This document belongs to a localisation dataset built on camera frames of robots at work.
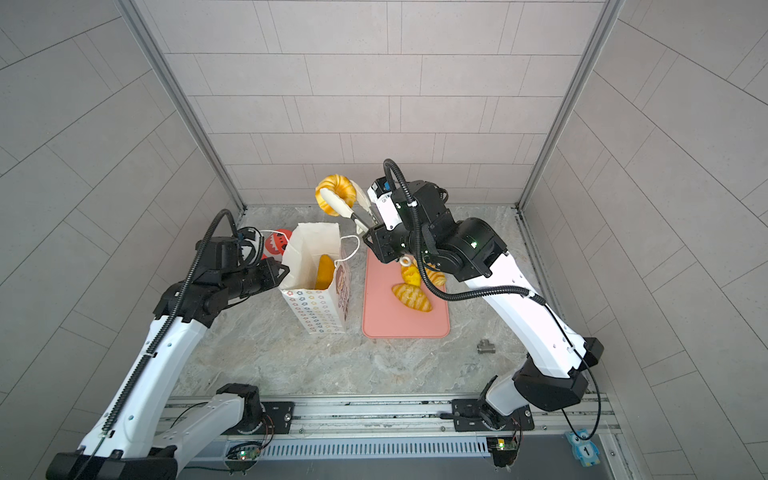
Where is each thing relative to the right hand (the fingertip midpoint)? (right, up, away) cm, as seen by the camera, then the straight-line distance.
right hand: (369, 236), depth 60 cm
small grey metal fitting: (+30, -31, +21) cm, 48 cm away
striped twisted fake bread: (+18, -14, +31) cm, 39 cm away
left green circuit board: (-28, -47, +5) cm, 55 cm away
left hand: (-19, -7, +12) cm, 24 cm away
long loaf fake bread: (-16, -12, +28) cm, 34 cm away
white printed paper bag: (-13, -19, +13) cm, 26 cm away
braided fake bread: (+10, -18, +27) cm, 34 cm away
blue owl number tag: (+47, -48, +6) cm, 67 cm away
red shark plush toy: (-25, -2, +15) cm, 30 cm away
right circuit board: (+30, -49, +8) cm, 58 cm away
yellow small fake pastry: (+10, -13, +34) cm, 37 cm away
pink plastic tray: (+3, -24, +28) cm, 37 cm away
